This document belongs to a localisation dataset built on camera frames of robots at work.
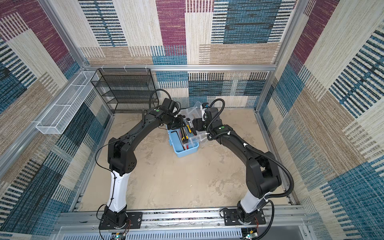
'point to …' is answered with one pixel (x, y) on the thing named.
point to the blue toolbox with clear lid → (185, 141)
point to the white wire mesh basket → (59, 115)
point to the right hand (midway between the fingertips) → (199, 122)
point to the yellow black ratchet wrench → (189, 130)
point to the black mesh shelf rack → (126, 89)
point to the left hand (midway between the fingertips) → (186, 123)
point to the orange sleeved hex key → (184, 148)
